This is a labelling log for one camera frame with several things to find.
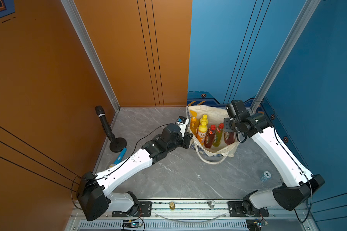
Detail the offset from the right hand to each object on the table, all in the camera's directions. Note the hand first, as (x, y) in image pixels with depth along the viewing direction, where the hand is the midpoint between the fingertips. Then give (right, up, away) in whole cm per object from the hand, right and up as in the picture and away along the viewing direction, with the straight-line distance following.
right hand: (229, 123), depth 75 cm
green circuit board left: (-49, -49, -5) cm, 70 cm away
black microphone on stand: (-69, -15, +23) cm, 74 cm away
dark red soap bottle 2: (0, -8, +1) cm, 8 cm away
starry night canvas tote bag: (-4, +4, +10) cm, 12 cm away
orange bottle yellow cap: (-13, -6, +9) cm, 17 cm away
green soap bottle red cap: (-2, -10, +16) cm, 19 cm away
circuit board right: (+11, -49, -5) cm, 51 cm away
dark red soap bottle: (-8, -12, +17) cm, 22 cm away
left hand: (-19, -5, -1) cm, 20 cm away
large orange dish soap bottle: (-17, 0, +12) cm, 21 cm away
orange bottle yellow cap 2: (-12, +1, +8) cm, 14 cm away
